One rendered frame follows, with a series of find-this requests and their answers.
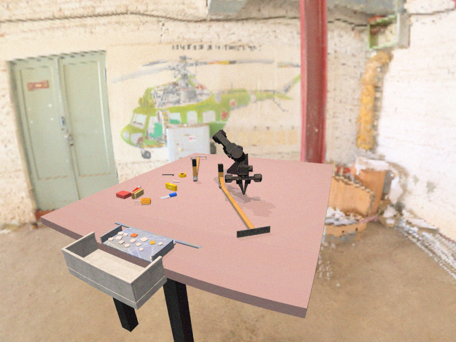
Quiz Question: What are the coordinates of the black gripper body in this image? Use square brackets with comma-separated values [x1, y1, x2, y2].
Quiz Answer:
[225, 163, 263, 183]

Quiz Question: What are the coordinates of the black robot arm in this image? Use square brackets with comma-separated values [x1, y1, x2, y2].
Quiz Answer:
[212, 130, 253, 174]

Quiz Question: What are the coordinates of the red rectangular block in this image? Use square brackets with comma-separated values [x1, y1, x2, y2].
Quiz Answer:
[116, 191, 132, 199]

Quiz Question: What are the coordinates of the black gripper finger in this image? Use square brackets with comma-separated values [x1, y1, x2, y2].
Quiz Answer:
[244, 180, 251, 195]
[236, 180, 244, 195]

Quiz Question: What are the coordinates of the yellow screwdriver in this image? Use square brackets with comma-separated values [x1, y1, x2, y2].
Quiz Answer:
[134, 198, 151, 204]

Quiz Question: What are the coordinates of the yellow rectangular block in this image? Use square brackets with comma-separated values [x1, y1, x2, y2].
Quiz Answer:
[165, 183, 177, 191]

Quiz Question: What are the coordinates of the tan scrub brush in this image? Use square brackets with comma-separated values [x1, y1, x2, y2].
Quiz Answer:
[131, 188, 144, 199]

